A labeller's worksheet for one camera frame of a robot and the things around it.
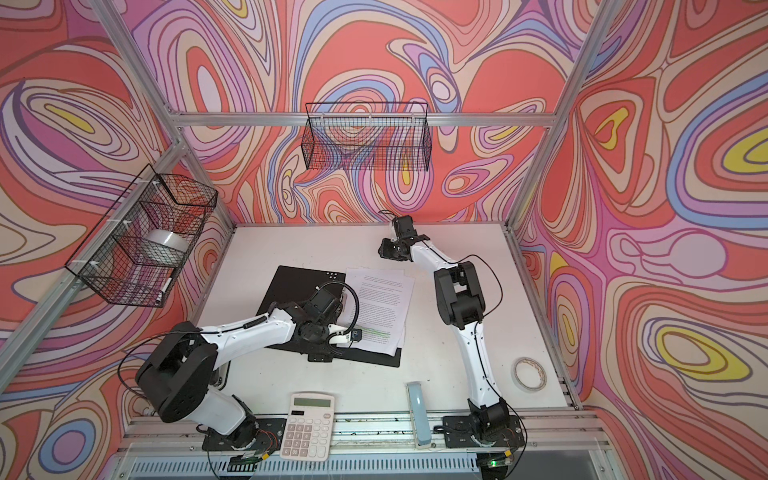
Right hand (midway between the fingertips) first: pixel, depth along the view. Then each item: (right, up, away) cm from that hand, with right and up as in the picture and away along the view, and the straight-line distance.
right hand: (385, 255), depth 108 cm
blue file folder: (-33, -11, -1) cm, 35 cm away
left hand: (-16, -24, -18) cm, 34 cm away
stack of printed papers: (-3, -16, -10) cm, 19 cm away
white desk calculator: (-19, -43, -35) cm, 59 cm away
